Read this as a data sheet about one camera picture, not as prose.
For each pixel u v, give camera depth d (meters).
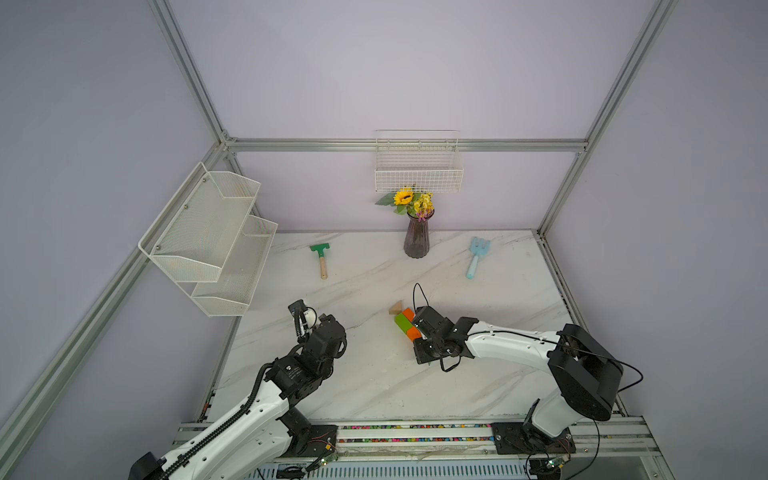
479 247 1.14
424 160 0.95
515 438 0.73
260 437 0.58
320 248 1.14
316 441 0.73
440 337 0.67
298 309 0.66
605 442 0.75
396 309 0.96
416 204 0.95
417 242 1.08
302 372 0.56
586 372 0.44
